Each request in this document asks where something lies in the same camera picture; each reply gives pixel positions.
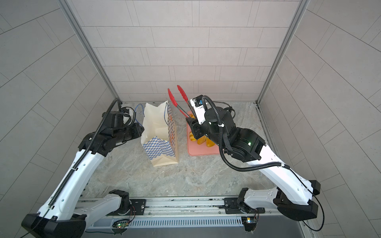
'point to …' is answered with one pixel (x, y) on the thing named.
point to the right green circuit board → (251, 220)
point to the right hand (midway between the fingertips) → (190, 117)
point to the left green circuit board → (122, 224)
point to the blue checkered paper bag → (158, 135)
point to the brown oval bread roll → (209, 143)
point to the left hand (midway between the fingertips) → (148, 126)
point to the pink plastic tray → (195, 148)
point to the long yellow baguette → (201, 140)
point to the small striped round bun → (191, 137)
